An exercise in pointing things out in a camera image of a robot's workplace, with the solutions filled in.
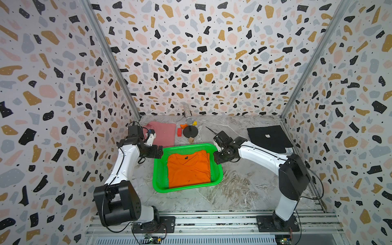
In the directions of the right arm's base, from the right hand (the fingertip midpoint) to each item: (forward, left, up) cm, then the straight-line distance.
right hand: (217, 158), depth 88 cm
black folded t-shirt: (+24, -42, -11) cm, 49 cm away
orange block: (+30, +24, -6) cm, 39 cm away
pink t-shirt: (+24, +37, -6) cm, 44 cm away
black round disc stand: (+27, +19, -7) cm, 34 cm away
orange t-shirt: (-4, +17, -6) cm, 18 cm away
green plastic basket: (-7, +33, -6) cm, 35 cm away
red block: (+25, +26, -6) cm, 37 cm away
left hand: (0, +35, +6) cm, 36 cm away
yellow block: (+35, +16, -7) cm, 39 cm away
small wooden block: (+18, +18, -7) cm, 26 cm away
